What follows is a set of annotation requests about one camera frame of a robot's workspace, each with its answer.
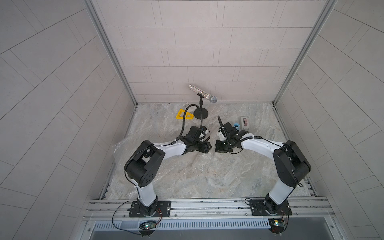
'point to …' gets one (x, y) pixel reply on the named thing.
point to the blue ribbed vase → (237, 125)
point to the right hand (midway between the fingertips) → (214, 149)
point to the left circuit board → (147, 225)
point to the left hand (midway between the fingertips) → (208, 145)
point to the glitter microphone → (212, 99)
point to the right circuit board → (277, 225)
